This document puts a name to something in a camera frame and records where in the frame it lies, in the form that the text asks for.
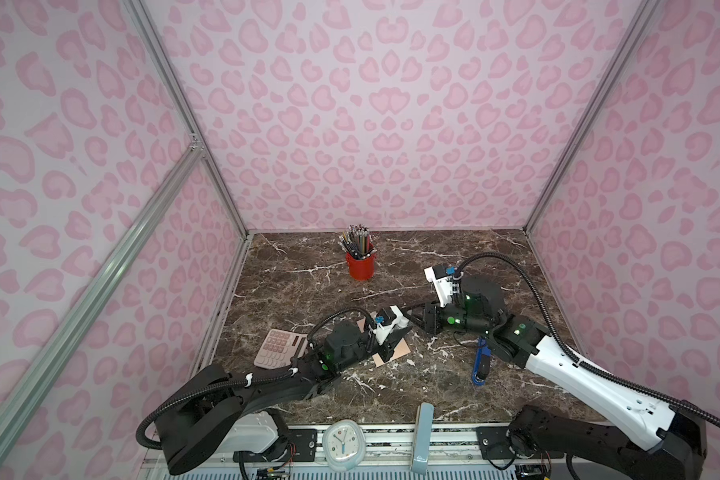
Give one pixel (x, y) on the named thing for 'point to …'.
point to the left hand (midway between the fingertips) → (409, 318)
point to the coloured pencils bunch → (357, 242)
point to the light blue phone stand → (422, 438)
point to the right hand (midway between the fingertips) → (406, 313)
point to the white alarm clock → (344, 444)
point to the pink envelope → (401, 348)
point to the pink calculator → (280, 348)
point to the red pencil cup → (361, 269)
